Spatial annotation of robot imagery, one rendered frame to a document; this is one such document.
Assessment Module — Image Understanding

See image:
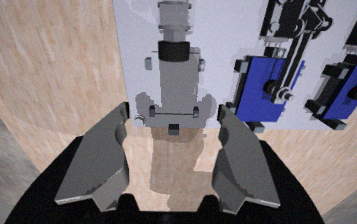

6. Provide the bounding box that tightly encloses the blue rectangular block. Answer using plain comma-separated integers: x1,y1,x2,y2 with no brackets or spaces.
311,62,357,119

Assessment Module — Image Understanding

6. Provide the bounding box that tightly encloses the grey metal fixture plate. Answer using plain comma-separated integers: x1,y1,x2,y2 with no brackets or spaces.
112,0,357,130

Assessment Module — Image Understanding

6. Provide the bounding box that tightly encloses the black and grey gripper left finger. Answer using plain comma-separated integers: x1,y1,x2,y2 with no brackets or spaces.
4,102,130,224

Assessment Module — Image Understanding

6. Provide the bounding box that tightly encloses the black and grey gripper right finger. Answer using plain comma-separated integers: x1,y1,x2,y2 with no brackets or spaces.
211,104,325,224

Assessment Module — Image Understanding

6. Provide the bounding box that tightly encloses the blue rectangular plate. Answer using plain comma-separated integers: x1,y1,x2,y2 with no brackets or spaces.
234,55,287,122

